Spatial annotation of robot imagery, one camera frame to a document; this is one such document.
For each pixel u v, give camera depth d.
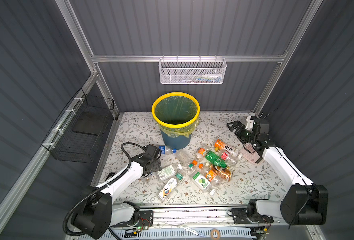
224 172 0.83
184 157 0.95
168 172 0.85
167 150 0.95
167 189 0.77
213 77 0.90
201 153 0.91
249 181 0.86
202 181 0.82
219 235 0.69
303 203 0.39
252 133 0.67
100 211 0.41
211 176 0.82
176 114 1.00
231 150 0.94
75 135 0.72
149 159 0.65
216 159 0.91
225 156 0.91
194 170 0.87
